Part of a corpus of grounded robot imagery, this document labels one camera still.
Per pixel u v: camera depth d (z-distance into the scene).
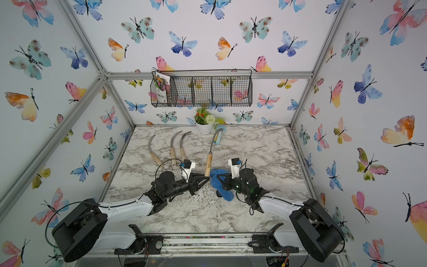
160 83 0.89
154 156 1.04
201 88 0.98
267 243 0.73
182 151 1.07
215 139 1.11
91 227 0.42
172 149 1.07
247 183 0.63
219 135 1.14
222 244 0.76
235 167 0.76
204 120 1.05
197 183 0.72
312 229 0.42
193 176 0.72
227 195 0.81
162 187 0.63
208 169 0.75
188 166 0.69
